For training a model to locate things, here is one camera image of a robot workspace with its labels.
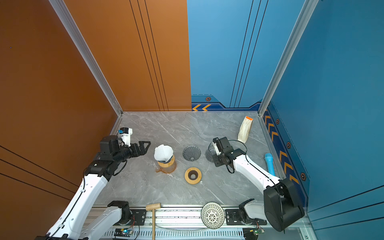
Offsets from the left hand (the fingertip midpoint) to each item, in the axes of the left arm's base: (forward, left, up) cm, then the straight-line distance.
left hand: (144, 142), depth 77 cm
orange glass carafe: (-6, -10, -20) cm, 24 cm away
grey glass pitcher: (+1, -36, -11) cm, 38 cm away
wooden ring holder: (-7, -12, -12) cm, 18 cm away
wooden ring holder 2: (-9, -26, -21) cm, 34 cm away
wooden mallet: (-26, -6, -20) cm, 33 cm away
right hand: (-1, -40, -14) cm, 42 cm away
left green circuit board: (-37, +6, -23) cm, 43 cm away
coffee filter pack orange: (+20, -60, -13) cm, 64 cm away
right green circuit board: (-36, -55, -23) cm, 69 cm away
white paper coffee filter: (-1, -9, -8) cm, 12 cm away
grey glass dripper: (+3, -24, -16) cm, 29 cm away
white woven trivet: (-29, -36, -20) cm, 51 cm away
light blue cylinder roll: (+1, -72, -18) cm, 75 cm away
